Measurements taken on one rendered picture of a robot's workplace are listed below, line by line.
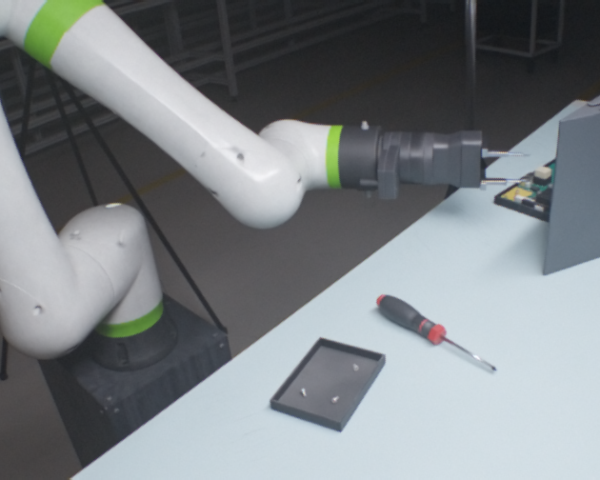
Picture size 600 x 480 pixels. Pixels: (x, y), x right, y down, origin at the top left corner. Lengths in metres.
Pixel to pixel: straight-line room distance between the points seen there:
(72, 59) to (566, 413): 0.69
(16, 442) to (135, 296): 1.34
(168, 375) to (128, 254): 0.22
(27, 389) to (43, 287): 1.63
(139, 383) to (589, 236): 0.69
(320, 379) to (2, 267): 0.42
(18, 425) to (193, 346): 1.32
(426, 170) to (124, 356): 0.56
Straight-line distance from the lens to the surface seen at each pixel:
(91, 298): 0.91
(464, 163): 0.92
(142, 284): 1.02
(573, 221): 0.85
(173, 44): 5.32
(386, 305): 0.76
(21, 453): 2.25
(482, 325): 0.77
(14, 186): 0.84
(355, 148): 0.91
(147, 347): 1.08
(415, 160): 0.91
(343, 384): 0.69
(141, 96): 0.84
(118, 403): 1.04
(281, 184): 0.81
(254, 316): 2.51
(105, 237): 0.97
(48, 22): 0.87
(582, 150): 0.81
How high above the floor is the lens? 1.47
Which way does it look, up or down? 31 degrees down
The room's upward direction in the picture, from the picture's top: 6 degrees counter-clockwise
